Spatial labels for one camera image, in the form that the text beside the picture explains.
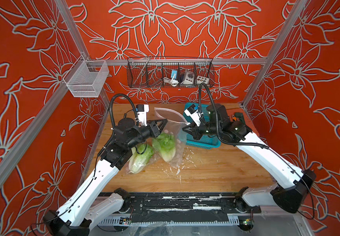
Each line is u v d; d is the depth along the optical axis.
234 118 1.03
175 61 0.92
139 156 0.81
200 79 0.95
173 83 0.87
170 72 0.85
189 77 0.91
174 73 0.83
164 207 0.73
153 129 0.55
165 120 0.63
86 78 0.93
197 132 0.60
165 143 0.76
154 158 0.86
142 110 0.57
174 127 0.68
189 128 0.65
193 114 0.59
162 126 0.61
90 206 0.42
